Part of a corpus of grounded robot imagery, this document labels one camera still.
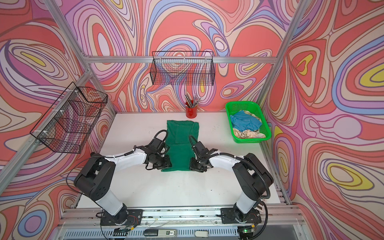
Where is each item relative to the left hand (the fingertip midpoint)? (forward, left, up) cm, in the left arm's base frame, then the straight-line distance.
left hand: (173, 165), depth 90 cm
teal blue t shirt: (+32, -48, +5) cm, 58 cm away
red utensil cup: (+40, -11, +5) cm, 42 cm away
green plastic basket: (+46, -59, +5) cm, 75 cm away
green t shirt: (+24, -4, -3) cm, 24 cm away
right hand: (-3, -12, -1) cm, 13 cm away
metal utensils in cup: (+47, -10, +8) cm, 49 cm away
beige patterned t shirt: (+22, -51, +3) cm, 55 cm away
